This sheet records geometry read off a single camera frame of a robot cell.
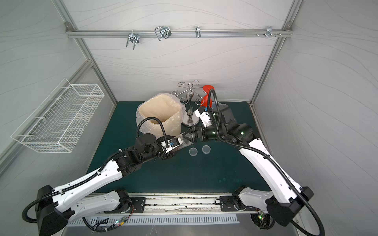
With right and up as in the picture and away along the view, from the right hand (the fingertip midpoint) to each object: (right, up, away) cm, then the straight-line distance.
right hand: (189, 134), depth 64 cm
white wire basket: (-62, +4, +4) cm, 62 cm away
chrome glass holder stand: (-1, +22, +22) cm, 31 cm away
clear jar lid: (+10, -14, +30) cm, 34 cm away
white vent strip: (-16, -42, +6) cm, 46 cm away
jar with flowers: (-3, -4, -2) cm, 5 cm away
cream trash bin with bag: (-14, +13, +31) cm, 37 cm away
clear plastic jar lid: (+2, -15, +28) cm, 32 cm away
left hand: (-8, -4, +7) cm, 11 cm away
